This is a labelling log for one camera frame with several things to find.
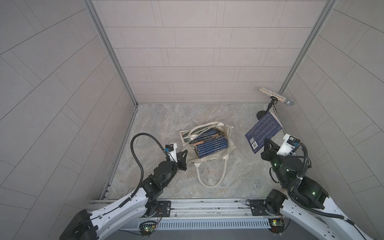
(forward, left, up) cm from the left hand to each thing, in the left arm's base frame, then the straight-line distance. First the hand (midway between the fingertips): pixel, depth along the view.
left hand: (190, 151), depth 77 cm
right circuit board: (-30, -41, -13) cm, 53 cm away
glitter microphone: (+26, -57, +11) cm, 64 cm away
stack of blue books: (+7, -11, -3) cm, 13 cm away
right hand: (0, -33, +13) cm, 36 cm away
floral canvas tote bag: (+7, +1, +4) cm, 9 cm away
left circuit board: (-31, +18, -11) cm, 38 cm away
